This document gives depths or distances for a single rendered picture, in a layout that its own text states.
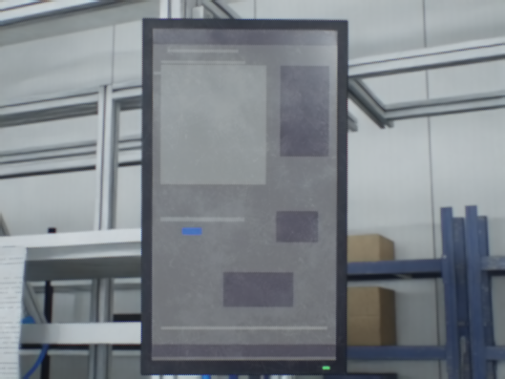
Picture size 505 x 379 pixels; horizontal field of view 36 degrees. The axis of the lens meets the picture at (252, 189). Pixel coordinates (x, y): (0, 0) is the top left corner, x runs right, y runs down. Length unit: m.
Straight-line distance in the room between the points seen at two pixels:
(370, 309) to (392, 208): 0.78
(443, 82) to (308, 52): 3.81
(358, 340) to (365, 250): 0.49
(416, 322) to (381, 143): 1.11
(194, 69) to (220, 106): 0.07
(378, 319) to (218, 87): 3.25
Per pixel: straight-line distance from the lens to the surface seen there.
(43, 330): 1.67
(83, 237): 1.51
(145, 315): 1.13
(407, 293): 4.73
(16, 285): 1.58
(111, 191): 2.19
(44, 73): 6.30
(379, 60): 2.03
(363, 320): 4.30
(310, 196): 1.12
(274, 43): 1.13
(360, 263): 4.30
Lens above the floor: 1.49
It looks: 11 degrees up
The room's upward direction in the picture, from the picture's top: straight up
